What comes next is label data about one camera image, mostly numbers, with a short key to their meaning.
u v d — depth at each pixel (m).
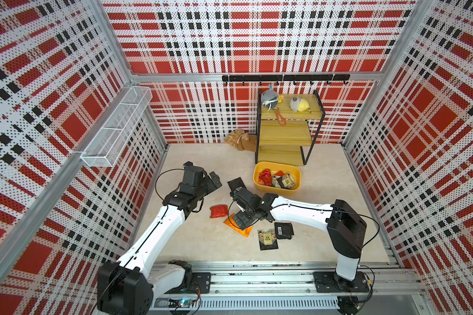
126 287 0.38
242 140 1.09
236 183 1.04
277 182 1.00
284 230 0.86
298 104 0.84
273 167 1.05
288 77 0.89
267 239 0.84
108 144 0.71
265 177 1.02
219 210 0.91
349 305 0.69
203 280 0.73
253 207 0.64
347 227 0.47
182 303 0.69
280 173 1.05
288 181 1.01
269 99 0.86
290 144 1.19
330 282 0.70
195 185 0.61
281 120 0.86
